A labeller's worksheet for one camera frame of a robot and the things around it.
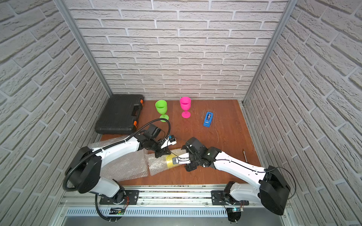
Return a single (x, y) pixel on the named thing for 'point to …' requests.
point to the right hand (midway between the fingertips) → (186, 153)
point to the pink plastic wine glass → (185, 102)
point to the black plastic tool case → (120, 114)
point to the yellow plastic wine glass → (169, 160)
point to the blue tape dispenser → (208, 119)
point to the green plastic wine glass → (161, 107)
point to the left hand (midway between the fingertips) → (171, 151)
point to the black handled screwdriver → (244, 152)
